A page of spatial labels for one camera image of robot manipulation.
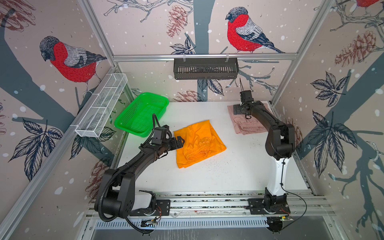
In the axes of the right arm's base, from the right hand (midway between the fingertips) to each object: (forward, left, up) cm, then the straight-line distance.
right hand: (242, 109), depth 102 cm
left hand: (-27, +42, -1) cm, 50 cm away
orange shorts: (-24, +28, -6) cm, 37 cm away
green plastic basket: (-3, +78, -8) cm, 79 cm away
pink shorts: (-7, -3, -9) cm, 12 cm away
